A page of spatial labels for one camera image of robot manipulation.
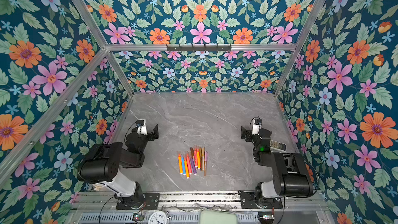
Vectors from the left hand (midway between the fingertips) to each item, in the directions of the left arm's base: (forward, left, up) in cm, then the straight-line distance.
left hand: (150, 124), depth 92 cm
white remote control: (-17, -76, -8) cm, 78 cm away
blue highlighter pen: (-23, -20, -8) cm, 32 cm away
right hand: (-6, -63, -1) cm, 63 cm away
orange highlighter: (-25, -21, -9) cm, 34 cm away
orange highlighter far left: (-23, -18, -8) cm, 30 cm away
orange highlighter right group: (-20, -28, -8) cm, 36 cm away
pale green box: (-48, -36, -7) cm, 61 cm away
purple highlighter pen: (-24, -25, -9) cm, 36 cm away
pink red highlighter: (-23, -23, -8) cm, 33 cm away
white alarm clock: (-46, -10, -6) cm, 48 cm away
